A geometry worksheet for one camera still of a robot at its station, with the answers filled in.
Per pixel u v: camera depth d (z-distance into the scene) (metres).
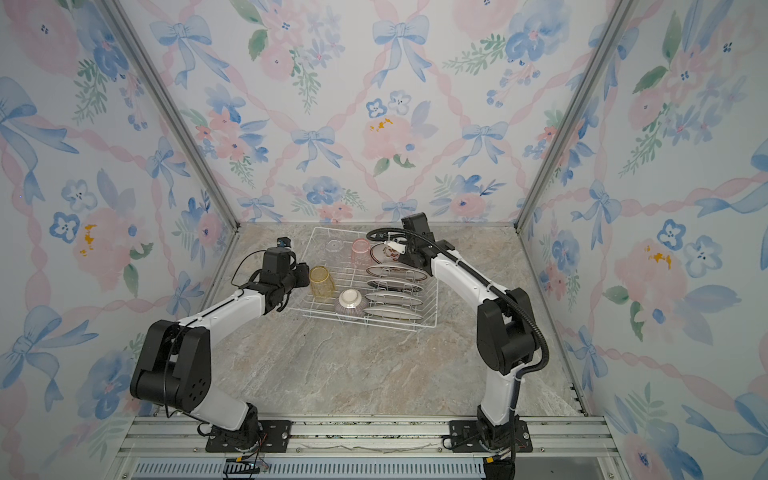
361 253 1.00
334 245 1.00
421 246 0.70
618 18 0.69
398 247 0.82
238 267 1.09
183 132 0.91
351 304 0.90
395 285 0.94
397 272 0.98
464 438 0.73
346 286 1.01
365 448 0.73
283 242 0.82
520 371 0.53
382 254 1.00
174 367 0.45
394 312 0.80
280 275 0.71
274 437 0.74
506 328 0.50
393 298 0.91
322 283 0.92
